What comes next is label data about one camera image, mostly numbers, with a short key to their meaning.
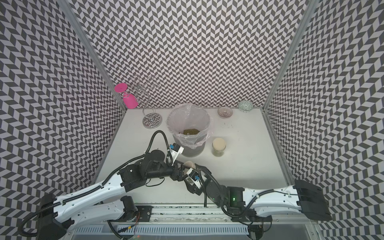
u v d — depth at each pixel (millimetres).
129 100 956
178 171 597
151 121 961
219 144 863
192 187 612
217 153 912
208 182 595
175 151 630
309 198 467
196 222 711
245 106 1163
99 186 458
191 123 856
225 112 1118
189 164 686
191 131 987
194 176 559
